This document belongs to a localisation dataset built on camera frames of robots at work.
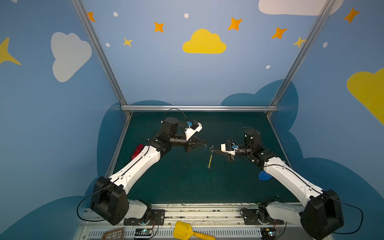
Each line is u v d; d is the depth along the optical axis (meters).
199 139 0.67
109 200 0.40
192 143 0.63
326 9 0.70
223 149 0.61
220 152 0.62
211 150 0.72
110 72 0.94
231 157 0.66
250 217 0.74
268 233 0.71
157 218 0.74
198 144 0.70
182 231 0.72
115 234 0.70
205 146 0.70
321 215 0.40
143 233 0.72
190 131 0.63
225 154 0.67
